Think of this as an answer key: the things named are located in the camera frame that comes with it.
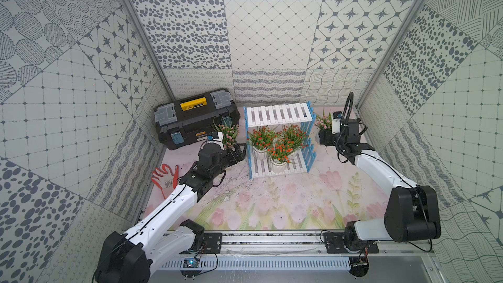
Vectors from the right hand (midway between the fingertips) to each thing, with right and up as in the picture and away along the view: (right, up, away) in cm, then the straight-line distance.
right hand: (330, 134), depth 90 cm
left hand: (-39, -6, -12) cm, 41 cm away
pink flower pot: (-47, 0, -2) cm, 47 cm away
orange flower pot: (-24, -8, -8) cm, 26 cm away
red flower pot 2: (-17, -2, -2) cm, 18 cm away
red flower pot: (-32, -2, -4) cm, 33 cm away
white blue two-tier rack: (-26, +8, -9) cm, 29 cm away
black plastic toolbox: (-68, +6, +3) cm, 68 cm away
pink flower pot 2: (-5, +4, -7) cm, 9 cm away
